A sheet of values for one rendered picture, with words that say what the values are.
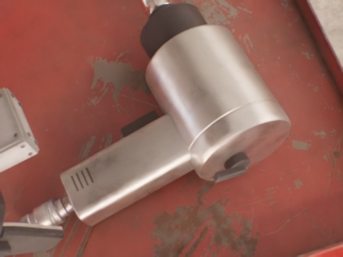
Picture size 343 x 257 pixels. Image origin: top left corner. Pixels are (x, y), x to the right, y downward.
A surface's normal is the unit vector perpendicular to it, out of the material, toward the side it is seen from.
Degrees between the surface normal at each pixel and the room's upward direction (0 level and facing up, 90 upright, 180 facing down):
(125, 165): 13
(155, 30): 43
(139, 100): 0
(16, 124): 9
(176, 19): 7
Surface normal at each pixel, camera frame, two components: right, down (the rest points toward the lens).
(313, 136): 0.00, -0.37
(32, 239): 0.44, 0.79
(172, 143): -0.22, -0.37
